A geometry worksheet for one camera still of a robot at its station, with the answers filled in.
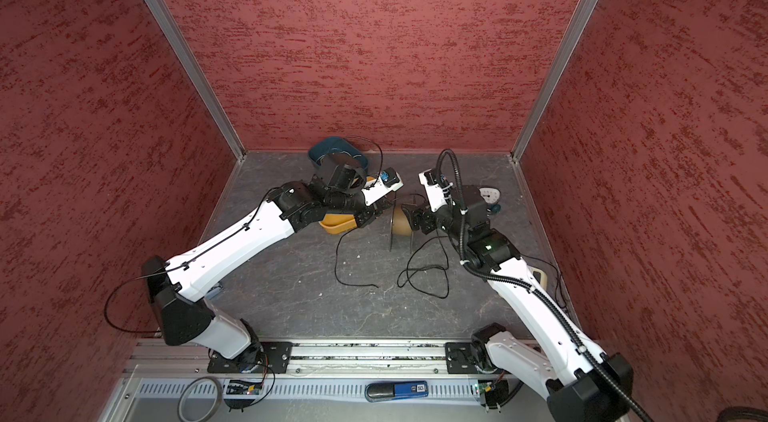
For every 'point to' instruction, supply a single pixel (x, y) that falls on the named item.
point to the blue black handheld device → (377, 391)
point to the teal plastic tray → (332, 144)
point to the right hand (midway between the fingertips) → (413, 204)
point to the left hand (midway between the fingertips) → (386, 207)
